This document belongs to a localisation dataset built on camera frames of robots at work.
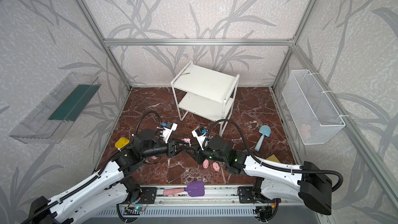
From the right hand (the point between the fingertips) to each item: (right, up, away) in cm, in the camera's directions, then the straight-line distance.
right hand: (187, 144), depth 71 cm
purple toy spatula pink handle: (+3, -24, +6) cm, 25 cm away
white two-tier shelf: (+8, +24, +3) cm, 26 cm away
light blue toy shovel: (+45, +1, +26) cm, 52 cm away
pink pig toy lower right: (+13, -15, +10) cm, 23 cm away
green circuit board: (-22, -30, 0) cm, 37 cm away
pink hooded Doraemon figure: (0, +2, -1) cm, 2 cm away
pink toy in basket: (+56, +5, +3) cm, 56 cm away
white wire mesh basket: (+52, +13, -10) cm, 55 cm away
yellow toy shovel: (-42, -5, +20) cm, 47 cm away
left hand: (+1, +1, -2) cm, 2 cm away
